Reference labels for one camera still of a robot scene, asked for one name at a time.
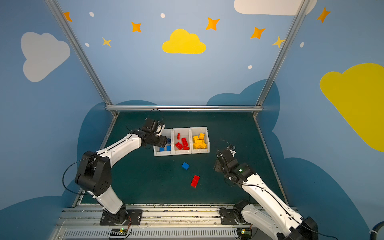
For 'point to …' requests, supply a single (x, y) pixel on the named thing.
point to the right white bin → (195, 131)
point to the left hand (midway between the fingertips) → (162, 139)
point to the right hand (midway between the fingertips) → (221, 162)
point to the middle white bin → (184, 133)
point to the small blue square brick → (169, 140)
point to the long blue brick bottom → (161, 149)
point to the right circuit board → (244, 233)
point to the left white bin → (169, 133)
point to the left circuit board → (118, 233)
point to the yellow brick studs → (199, 142)
